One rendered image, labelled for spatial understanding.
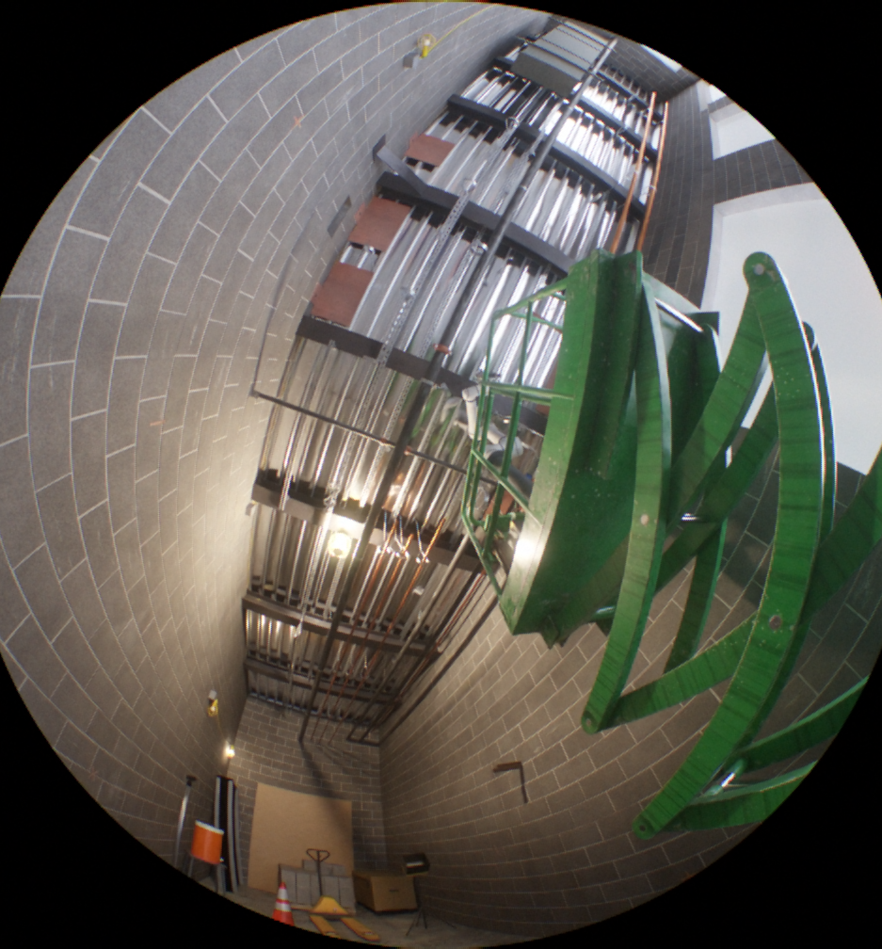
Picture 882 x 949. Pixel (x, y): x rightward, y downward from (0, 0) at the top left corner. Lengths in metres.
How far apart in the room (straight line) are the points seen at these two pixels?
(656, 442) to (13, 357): 1.80
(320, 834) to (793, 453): 7.29
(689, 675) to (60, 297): 1.98
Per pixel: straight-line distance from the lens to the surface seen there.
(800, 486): 0.68
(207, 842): 4.37
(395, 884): 5.92
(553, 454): 1.08
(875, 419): 2.47
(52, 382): 1.25
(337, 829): 7.15
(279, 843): 7.07
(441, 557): 3.56
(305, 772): 7.22
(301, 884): 5.84
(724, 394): 0.83
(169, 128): 1.38
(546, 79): 5.25
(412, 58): 2.96
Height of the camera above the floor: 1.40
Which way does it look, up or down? 69 degrees up
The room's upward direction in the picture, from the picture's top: 23 degrees counter-clockwise
